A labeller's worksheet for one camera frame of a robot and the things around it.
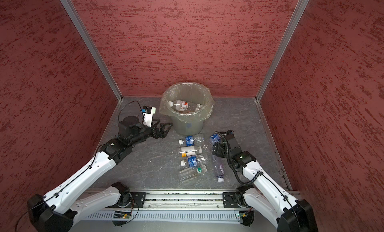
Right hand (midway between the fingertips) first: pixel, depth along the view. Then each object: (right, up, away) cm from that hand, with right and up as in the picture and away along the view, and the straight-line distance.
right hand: (218, 151), depth 83 cm
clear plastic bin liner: (-18, +36, +11) cm, 41 cm away
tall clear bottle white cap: (0, -9, -2) cm, 9 cm away
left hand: (-28, +16, -10) cm, 33 cm away
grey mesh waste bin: (-18, +16, +2) cm, 24 cm away
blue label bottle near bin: (-16, +5, +7) cm, 18 cm away
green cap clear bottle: (-17, -13, 0) cm, 21 cm away
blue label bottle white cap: (-1, +6, +8) cm, 10 cm away
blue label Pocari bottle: (-14, -5, -2) cm, 15 cm away
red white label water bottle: (-22, +26, +7) cm, 35 cm away
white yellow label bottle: (-17, -1, +5) cm, 17 cm away
